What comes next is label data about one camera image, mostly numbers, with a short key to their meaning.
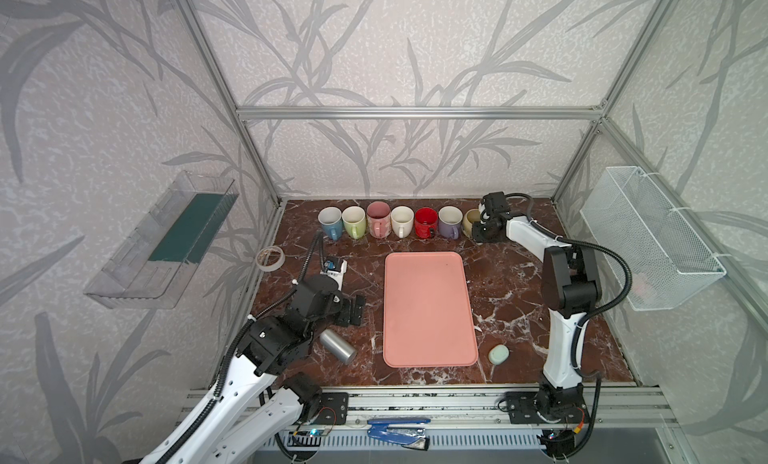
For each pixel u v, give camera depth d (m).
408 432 0.69
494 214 0.82
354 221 1.02
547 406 0.66
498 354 0.81
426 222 1.10
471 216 1.05
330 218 1.05
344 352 0.80
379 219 1.02
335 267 0.61
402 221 1.02
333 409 0.72
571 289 0.55
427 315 0.89
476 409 0.75
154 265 0.64
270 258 1.05
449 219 1.08
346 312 0.61
